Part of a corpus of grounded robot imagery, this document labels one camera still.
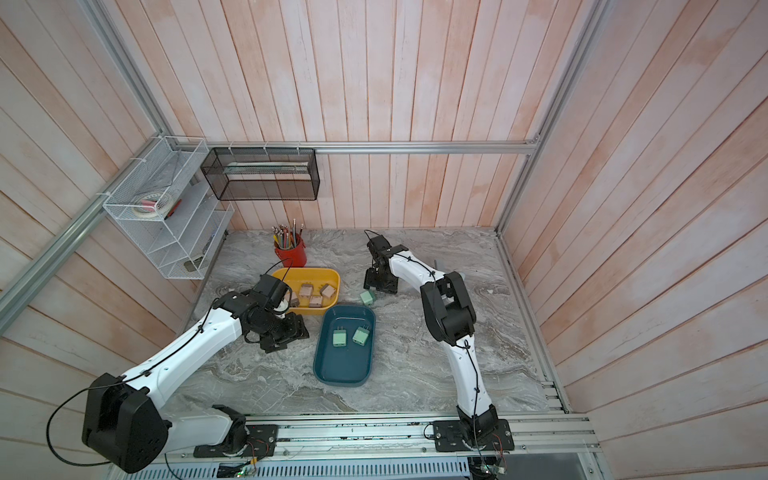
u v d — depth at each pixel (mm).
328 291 997
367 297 981
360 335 900
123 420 393
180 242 780
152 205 747
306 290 1004
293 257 1042
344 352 879
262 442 730
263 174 1036
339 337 883
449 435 730
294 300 700
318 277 1027
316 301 967
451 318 593
